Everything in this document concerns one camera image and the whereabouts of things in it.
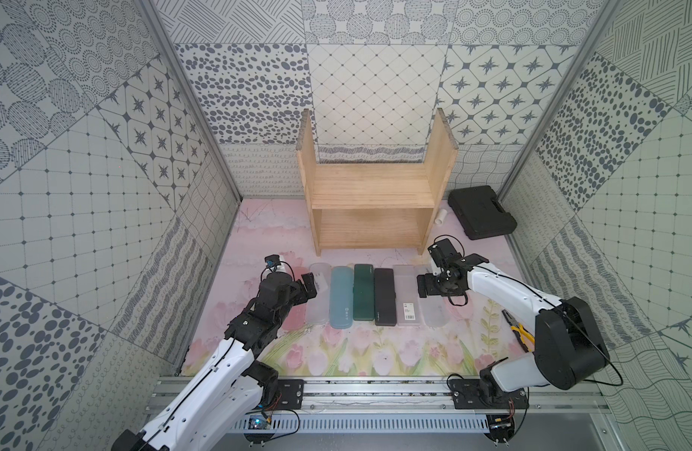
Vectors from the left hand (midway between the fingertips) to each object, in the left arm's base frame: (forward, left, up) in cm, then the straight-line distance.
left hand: (298, 274), depth 79 cm
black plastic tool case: (+37, -66, -13) cm, 77 cm away
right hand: (+1, -42, -12) cm, 44 cm away
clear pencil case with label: (-2, -4, -18) cm, 18 cm away
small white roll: (+34, -49, -12) cm, 61 cm away
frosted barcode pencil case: (-2, -33, -15) cm, 36 cm away
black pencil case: (+1, -26, -16) cm, 30 cm away
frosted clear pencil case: (-3, -42, -16) cm, 45 cm away
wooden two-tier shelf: (+17, -22, +11) cm, 30 cm away
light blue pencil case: (+1, -12, -17) cm, 21 cm away
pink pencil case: (-7, +2, -15) cm, 17 cm away
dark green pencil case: (+3, -19, -17) cm, 25 cm away
